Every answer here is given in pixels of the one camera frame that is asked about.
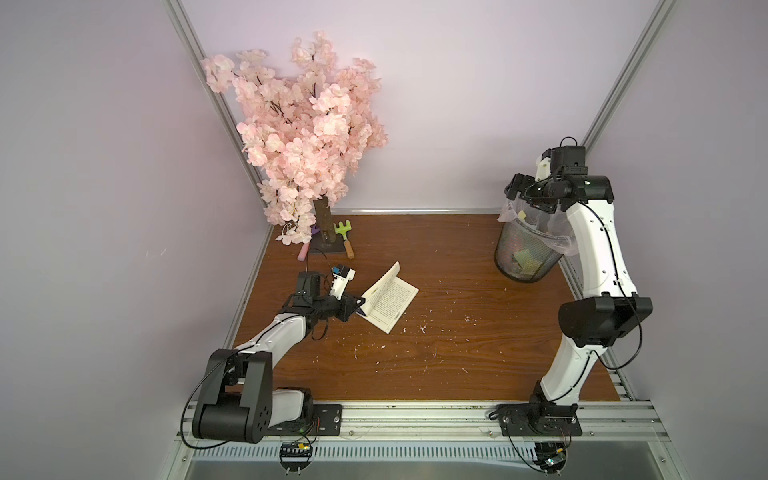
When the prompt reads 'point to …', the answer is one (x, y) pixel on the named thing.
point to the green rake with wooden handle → (343, 229)
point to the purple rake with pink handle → (305, 246)
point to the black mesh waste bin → (522, 253)
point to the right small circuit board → (550, 456)
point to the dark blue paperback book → (386, 302)
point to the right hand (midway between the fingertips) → (529, 184)
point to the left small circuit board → (295, 456)
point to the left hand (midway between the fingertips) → (363, 299)
